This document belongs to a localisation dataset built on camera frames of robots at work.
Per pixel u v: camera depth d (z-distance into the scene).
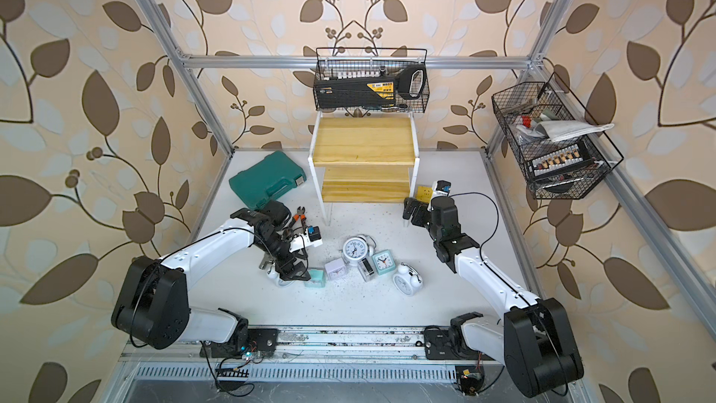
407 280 0.77
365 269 0.83
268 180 1.06
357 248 0.89
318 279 0.82
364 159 0.74
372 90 0.83
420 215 0.75
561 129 0.63
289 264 0.71
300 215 0.97
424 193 0.81
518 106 0.84
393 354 0.74
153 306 0.42
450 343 0.74
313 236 0.74
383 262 0.87
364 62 0.89
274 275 0.77
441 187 0.74
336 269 0.83
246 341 0.71
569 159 0.66
